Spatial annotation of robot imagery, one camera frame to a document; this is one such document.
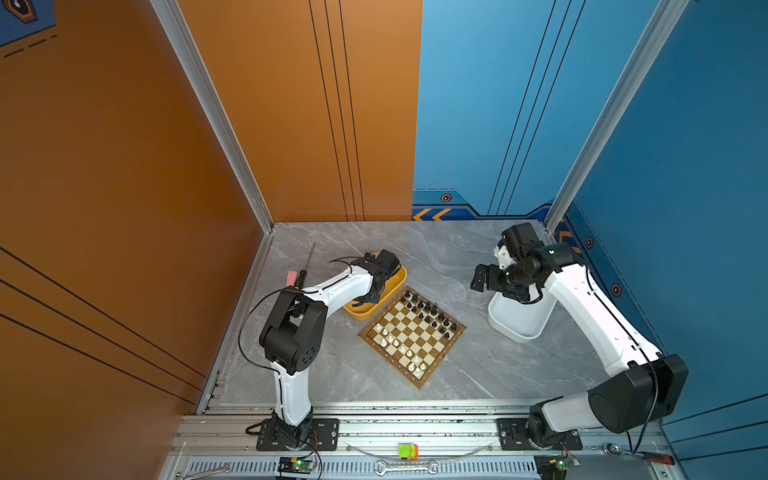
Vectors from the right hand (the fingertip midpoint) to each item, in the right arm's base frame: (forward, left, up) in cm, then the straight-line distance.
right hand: (483, 288), depth 79 cm
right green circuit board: (-37, -14, -22) cm, 45 cm away
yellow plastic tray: (+1, +32, -12) cm, 34 cm away
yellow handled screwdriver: (+19, +57, -17) cm, 62 cm away
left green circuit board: (-37, +48, -20) cm, 63 cm away
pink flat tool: (+16, +60, -17) cm, 64 cm away
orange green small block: (-34, +21, -17) cm, 43 cm away
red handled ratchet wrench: (-34, -28, -18) cm, 48 cm away
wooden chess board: (-5, +18, -18) cm, 26 cm away
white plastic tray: (-1, -16, -18) cm, 24 cm away
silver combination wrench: (-37, +27, -19) cm, 50 cm away
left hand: (+8, +35, -13) cm, 38 cm away
